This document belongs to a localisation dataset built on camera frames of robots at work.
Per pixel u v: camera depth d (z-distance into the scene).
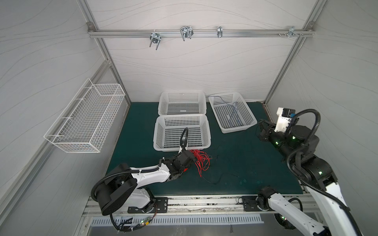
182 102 1.19
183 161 0.66
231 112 1.15
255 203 0.73
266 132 0.52
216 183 0.80
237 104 1.15
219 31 0.78
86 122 0.69
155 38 0.79
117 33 0.80
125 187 0.42
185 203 0.75
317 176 0.39
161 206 0.74
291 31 0.77
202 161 0.82
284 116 0.49
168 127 1.04
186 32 0.77
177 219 0.70
